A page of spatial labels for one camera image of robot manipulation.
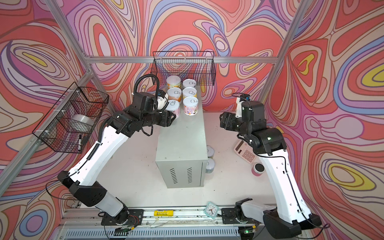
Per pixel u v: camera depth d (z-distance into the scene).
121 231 0.72
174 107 0.67
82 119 0.73
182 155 0.58
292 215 0.36
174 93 0.74
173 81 0.76
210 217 0.73
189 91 0.74
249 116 0.45
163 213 0.73
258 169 0.84
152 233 0.70
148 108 0.51
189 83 0.78
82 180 0.40
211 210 0.75
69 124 0.71
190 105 0.68
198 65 0.96
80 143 0.72
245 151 0.96
